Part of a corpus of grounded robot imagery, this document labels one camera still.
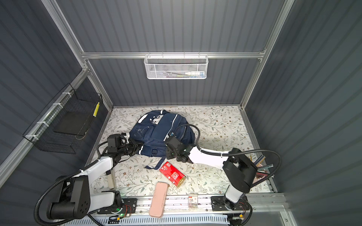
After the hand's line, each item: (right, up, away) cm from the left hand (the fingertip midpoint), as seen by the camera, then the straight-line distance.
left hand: (143, 141), depth 87 cm
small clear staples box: (+30, -29, -14) cm, 44 cm away
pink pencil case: (+12, -30, -12) cm, 34 cm away
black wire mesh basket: (-38, +11, -15) cm, 42 cm away
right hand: (+17, -5, -2) cm, 18 cm away
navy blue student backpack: (+4, +7, +3) cm, 9 cm away
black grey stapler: (-16, -20, -7) cm, 27 cm away
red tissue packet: (+19, -19, -4) cm, 27 cm away
